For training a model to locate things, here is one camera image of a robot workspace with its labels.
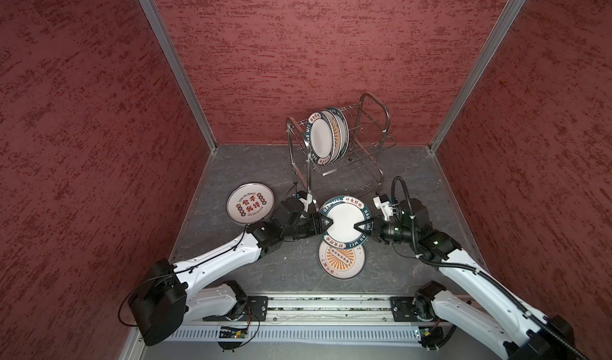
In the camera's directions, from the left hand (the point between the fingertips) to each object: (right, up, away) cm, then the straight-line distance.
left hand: (327, 229), depth 76 cm
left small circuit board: (-30, -31, -5) cm, 43 cm away
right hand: (+8, -1, -3) cm, 9 cm away
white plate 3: (+6, -14, +7) cm, 17 cm away
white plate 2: (+6, +6, 0) cm, 8 cm away
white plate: (-31, +6, +21) cm, 38 cm away
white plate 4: (-2, +30, +1) cm, 30 cm away
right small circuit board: (+32, -33, -4) cm, 46 cm away
